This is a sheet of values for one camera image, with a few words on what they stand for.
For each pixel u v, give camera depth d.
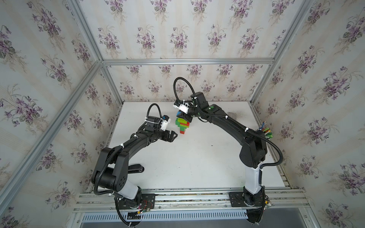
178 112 0.83
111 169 0.43
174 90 0.66
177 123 0.91
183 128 0.95
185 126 0.93
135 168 0.80
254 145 0.51
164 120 0.80
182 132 1.00
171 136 0.80
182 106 0.72
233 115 1.10
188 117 0.75
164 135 0.80
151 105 0.74
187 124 0.91
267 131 0.88
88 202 0.74
